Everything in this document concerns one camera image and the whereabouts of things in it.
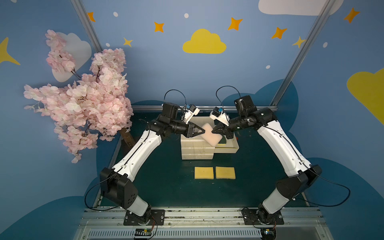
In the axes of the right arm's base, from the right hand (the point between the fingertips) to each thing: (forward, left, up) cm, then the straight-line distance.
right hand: (216, 128), depth 73 cm
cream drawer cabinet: (-3, +9, -14) cm, 17 cm away
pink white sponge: (-5, +1, -2) cm, 6 cm away
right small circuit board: (-38, -29, -34) cm, 59 cm away
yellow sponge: (-9, -9, -31) cm, 33 cm away
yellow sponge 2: (-11, +4, -29) cm, 32 cm away
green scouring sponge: (+8, -7, -23) cm, 25 cm away
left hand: (-2, +6, +1) cm, 6 cm away
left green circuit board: (-42, +34, -32) cm, 63 cm away
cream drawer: (+6, -13, -25) cm, 29 cm away
